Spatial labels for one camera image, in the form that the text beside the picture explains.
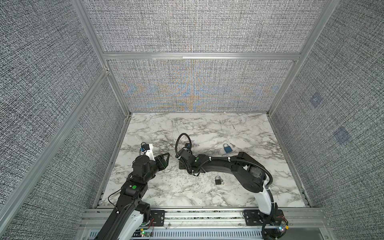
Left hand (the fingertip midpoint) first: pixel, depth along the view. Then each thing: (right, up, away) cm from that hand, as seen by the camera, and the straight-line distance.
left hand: (167, 155), depth 78 cm
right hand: (+6, -7, +15) cm, 18 cm away
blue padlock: (+36, 0, +21) cm, 42 cm away
